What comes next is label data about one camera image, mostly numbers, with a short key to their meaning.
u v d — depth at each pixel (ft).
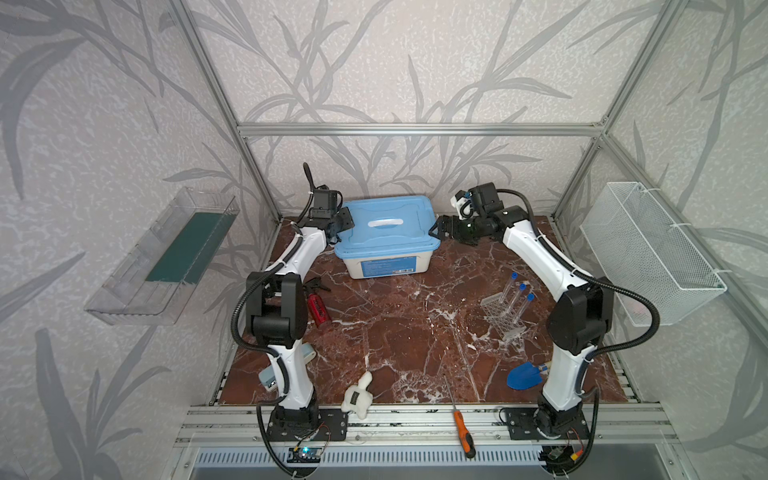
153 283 2.08
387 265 3.15
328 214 2.45
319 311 2.98
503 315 3.05
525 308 2.79
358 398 2.45
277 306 1.67
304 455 2.34
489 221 2.11
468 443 2.27
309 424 2.18
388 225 3.07
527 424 2.37
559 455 2.44
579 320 1.60
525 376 2.68
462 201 2.64
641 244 2.15
